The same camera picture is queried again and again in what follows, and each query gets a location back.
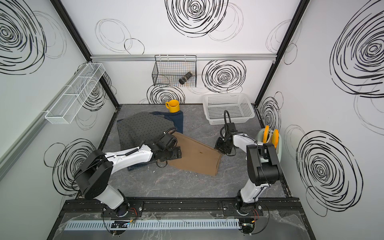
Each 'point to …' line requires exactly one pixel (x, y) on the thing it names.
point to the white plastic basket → (238, 104)
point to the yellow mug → (173, 105)
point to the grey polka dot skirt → (146, 127)
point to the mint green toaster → (259, 136)
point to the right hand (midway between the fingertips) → (216, 148)
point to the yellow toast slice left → (266, 134)
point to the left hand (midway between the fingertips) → (177, 155)
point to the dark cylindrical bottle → (182, 80)
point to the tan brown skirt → (195, 156)
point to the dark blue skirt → (176, 117)
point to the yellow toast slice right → (275, 137)
